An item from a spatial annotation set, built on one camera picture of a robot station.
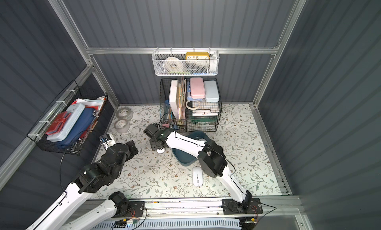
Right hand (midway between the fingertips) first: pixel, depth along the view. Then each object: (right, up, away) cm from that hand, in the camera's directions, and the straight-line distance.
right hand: (162, 145), depth 89 cm
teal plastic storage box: (+15, -7, -5) cm, 17 cm away
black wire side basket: (-45, +29, -12) cm, 54 cm away
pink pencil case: (+22, +36, +5) cm, 42 cm away
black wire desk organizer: (+17, +25, +4) cm, 31 cm away
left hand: (-13, +3, -20) cm, 24 cm away
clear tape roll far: (-34, +20, +23) cm, 46 cm away
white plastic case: (-36, +20, -20) cm, 46 cm away
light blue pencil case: (+31, +34, +9) cm, 47 cm away
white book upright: (+7, +29, 0) cm, 30 cm away
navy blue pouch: (-33, +13, -21) cm, 41 cm away
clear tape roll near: (-34, +11, +19) cm, 40 cm away
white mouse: (+22, -16, -7) cm, 28 cm away
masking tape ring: (+19, +23, 0) cm, 29 cm away
